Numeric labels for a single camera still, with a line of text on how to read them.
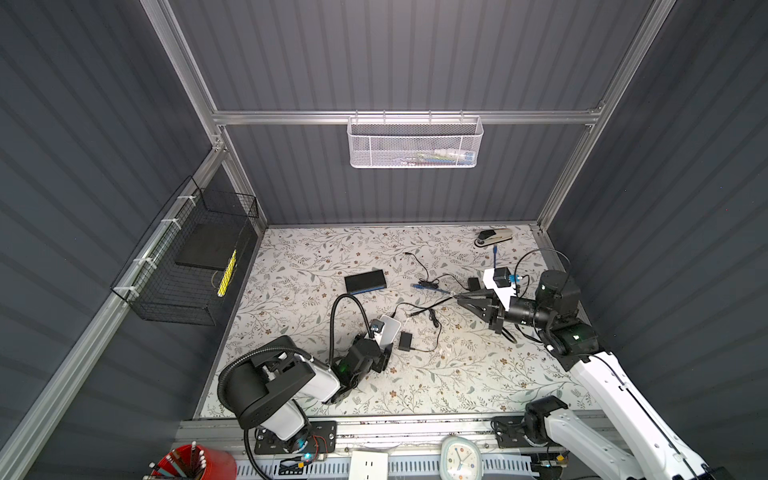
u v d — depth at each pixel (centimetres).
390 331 90
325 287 103
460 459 68
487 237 112
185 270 73
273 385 45
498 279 56
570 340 52
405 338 89
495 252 112
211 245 77
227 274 71
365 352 68
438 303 97
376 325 79
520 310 59
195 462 61
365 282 104
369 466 67
